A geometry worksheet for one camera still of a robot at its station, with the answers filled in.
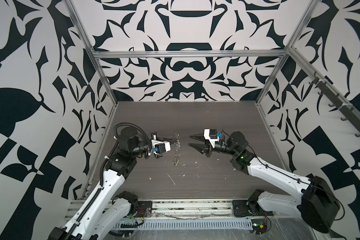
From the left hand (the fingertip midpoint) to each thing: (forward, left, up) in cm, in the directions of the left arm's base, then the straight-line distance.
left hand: (175, 133), depth 64 cm
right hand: (-2, -7, -3) cm, 8 cm away
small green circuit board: (-31, -38, -33) cm, 60 cm away
